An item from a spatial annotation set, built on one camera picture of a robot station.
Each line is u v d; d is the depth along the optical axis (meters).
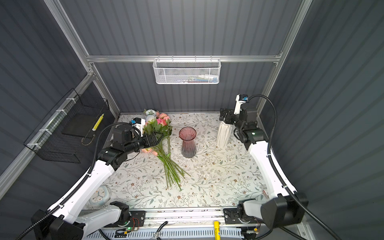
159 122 1.02
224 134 0.90
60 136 0.71
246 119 0.53
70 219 0.40
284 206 0.38
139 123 0.67
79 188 0.43
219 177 0.87
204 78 0.91
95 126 0.75
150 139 0.65
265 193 0.80
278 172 0.42
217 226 0.70
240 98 0.63
